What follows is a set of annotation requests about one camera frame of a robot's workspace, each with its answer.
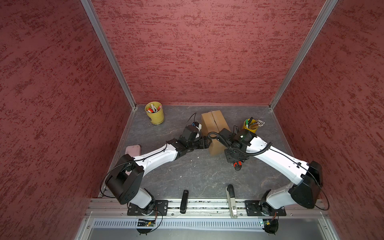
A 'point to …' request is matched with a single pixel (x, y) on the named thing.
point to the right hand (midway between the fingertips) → (234, 161)
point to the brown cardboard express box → (214, 121)
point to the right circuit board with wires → (271, 226)
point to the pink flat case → (133, 150)
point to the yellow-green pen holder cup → (155, 112)
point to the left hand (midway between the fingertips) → (207, 144)
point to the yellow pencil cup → (247, 122)
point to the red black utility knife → (238, 165)
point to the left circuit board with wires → (143, 222)
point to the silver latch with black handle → (231, 196)
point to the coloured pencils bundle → (258, 123)
